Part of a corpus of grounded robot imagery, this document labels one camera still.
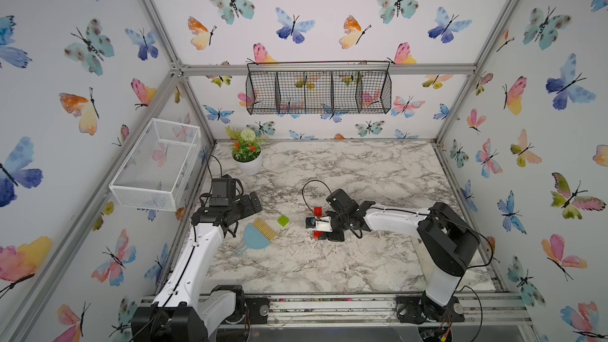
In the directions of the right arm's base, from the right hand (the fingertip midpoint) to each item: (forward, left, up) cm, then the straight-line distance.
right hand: (322, 226), depth 89 cm
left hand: (+3, +25, +11) cm, 28 cm away
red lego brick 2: (-3, +2, +1) cm, 4 cm away
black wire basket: (+48, +4, +28) cm, 56 cm away
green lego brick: (+2, +15, -3) cm, 16 cm away
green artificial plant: (+27, +32, +13) cm, 44 cm away
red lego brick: (+7, +2, -2) cm, 8 cm away
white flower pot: (+24, +32, +3) cm, 40 cm away
